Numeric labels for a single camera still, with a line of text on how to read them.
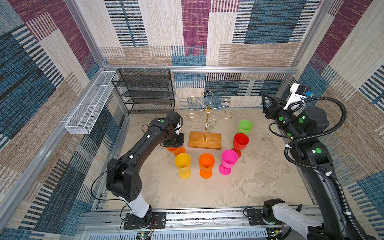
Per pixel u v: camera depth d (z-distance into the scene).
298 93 0.48
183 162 0.85
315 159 0.42
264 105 0.56
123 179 0.44
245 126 0.98
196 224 0.73
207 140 0.99
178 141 0.73
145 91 1.11
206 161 0.81
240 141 0.88
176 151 0.81
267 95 0.55
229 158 0.82
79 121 0.70
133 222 0.71
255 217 0.73
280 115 0.51
